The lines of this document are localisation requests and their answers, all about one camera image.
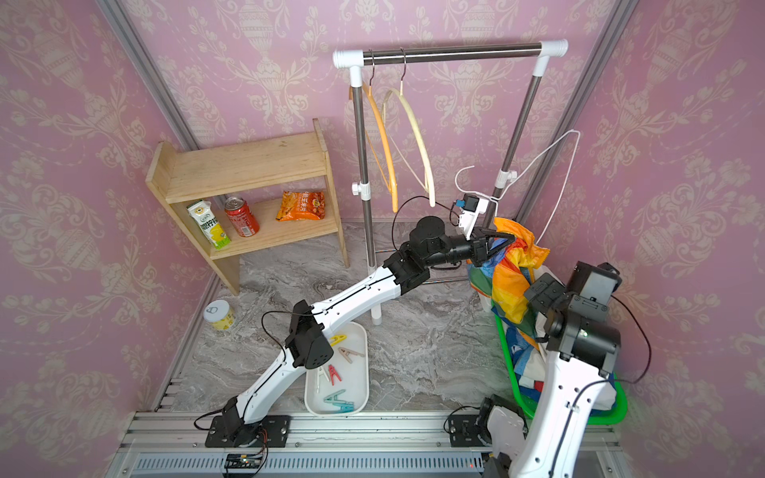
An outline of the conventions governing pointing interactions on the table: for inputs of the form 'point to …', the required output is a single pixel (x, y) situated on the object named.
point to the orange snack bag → (302, 205)
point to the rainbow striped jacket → (505, 276)
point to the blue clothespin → (346, 407)
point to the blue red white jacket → (529, 360)
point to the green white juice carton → (203, 212)
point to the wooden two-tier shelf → (243, 197)
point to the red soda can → (241, 216)
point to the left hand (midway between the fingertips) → (511, 239)
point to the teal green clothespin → (332, 398)
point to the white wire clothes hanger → (504, 193)
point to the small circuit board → (247, 461)
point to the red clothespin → (333, 372)
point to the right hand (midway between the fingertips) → (560, 295)
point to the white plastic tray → (342, 385)
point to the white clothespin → (319, 372)
